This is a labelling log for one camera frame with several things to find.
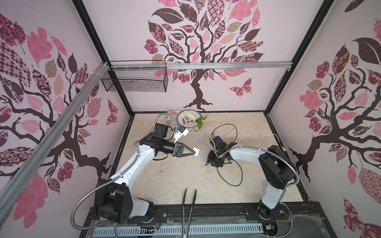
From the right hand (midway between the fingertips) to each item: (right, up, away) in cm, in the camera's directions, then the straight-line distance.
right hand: (206, 161), depth 91 cm
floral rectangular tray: (-25, +33, +29) cm, 50 cm away
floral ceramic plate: (-16, +26, +22) cm, 38 cm away
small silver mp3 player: (-7, +11, -23) cm, 27 cm away
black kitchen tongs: (-12, -28, -24) cm, 39 cm away
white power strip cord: (+35, +13, +12) cm, 40 cm away
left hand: (-8, +8, -23) cm, 26 cm away
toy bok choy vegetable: (-4, +27, +22) cm, 35 cm away
